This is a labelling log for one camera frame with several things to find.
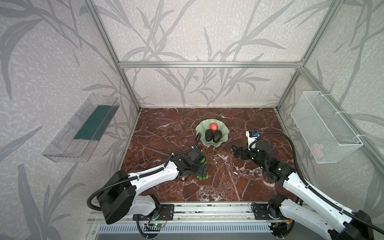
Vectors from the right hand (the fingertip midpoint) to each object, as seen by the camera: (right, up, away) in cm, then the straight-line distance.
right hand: (239, 139), depth 79 cm
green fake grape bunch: (-20, -14, +8) cm, 25 cm away
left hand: (-20, -15, +4) cm, 25 cm away
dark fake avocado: (-15, +1, +19) cm, 24 cm away
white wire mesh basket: (+32, +3, -18) cm, 37 cm away
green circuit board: (-41, -40, -9) cm, 58 cm away
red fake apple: (-12, +6, +23) cm, 26 cm away
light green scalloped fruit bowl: (-18, +7, +25) cm, 31 cm away
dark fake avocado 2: (-10, 0, +19) cm, 21 cm away
